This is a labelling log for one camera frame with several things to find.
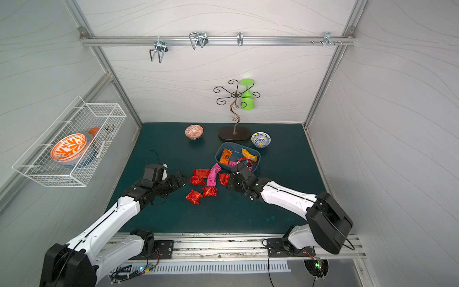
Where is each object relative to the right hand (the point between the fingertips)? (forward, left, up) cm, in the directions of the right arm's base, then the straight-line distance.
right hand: (227, 180), depth 84 cm
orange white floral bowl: (-4, +56, +27) cm, 62 cm away
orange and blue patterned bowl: (+38, +25, -7) cm, 46 cm away
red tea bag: (+8, +15, -7) cm, 18 cm away
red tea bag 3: (0, +2, +1) cm, 2 cm away
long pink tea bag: (+4, +8, -5) cm, 11 cm away
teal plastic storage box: (+21, -4, -9) cm, 24 cm away
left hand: (-2, +21, +1) cm, 21 cm away
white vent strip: (-33, +8, -9) cm, 35 cm away
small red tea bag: (-3, +9, -6) cm, 11 cm away
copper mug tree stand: (+38, -1, -8) cm, 38 cm away
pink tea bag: (+14, -2, -7) cm, 16 cm away
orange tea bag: (+18, +3, -6) cm, 19 cm away
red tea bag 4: (-6, +16, -6) cm, 18 cm away
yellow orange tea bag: (+19, -9, -5) cm, 22 cm away
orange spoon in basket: (+9, +57, +24) cm, 62 cm away
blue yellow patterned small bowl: (+34, -18, -8) cm, 39 cm away
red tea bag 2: (+2, +16, -5) cm, 17 cm away
